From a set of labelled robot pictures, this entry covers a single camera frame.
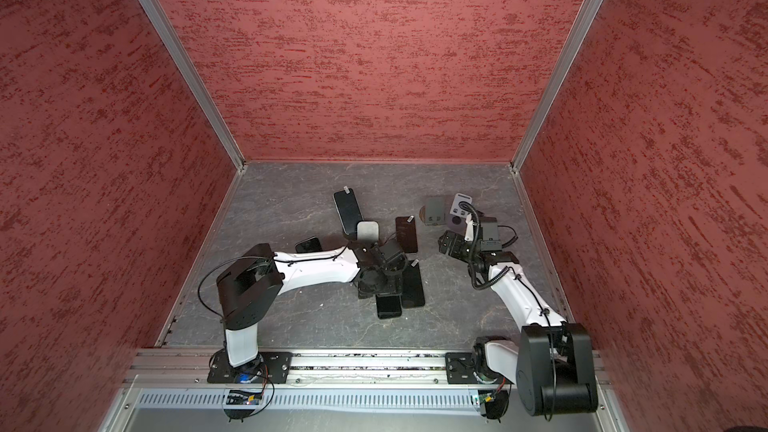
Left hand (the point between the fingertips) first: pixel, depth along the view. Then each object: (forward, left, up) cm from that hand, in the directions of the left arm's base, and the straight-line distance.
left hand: (388, 297), depth 85 cm
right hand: (+13, -18, +7) cm, 23 cm away
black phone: (+10, +23, +11) cm, 28 cm away
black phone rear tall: (+25, +14, +8) cm, 30 cm away
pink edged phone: (+22, -6, -1) cm, 23 cm away
